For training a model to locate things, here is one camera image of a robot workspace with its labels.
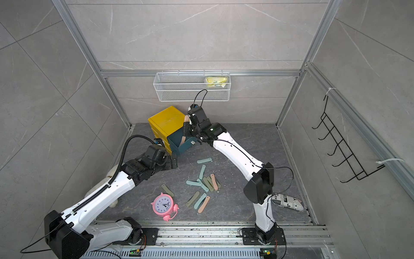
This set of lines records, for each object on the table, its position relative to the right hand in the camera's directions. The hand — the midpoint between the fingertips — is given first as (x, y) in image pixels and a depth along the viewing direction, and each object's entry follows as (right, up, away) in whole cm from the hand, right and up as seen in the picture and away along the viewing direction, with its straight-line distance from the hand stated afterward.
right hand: (185, 127), depth 79 cm
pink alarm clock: (-12, -40, +2) cm, 42 cm away
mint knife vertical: (+7, -26, +16) cm, 31 cm away
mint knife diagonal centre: (+8, -33, +10) cm, 35 cm away
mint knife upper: (+9, -20, +22) cm, 30 cm away
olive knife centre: (+11, -31, +12) cm, 35 cm away
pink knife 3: (+9, -40, +4) cm, 41 cm away
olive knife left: (-12, -34, +9) cm, 38 cm away
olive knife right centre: (+13, -32, +11) cm, 36 cm away
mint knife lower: (+7, -39, +5) cm, 40 cm away
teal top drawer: (-7, -6, +9) cm, 13 cm away
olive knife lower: (+1, -40, +5) cm, 41 cm away
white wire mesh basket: (+2, +28, +22) cm, 35 cm away
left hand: (-8, -15, 0) cm, 17 cm away
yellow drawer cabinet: (-14, +3, +13) cm, 19 cm away
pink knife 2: (+1, +4, -1) cm, 4 cm away
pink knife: (+14, -31, +11) cm, 36 cm away
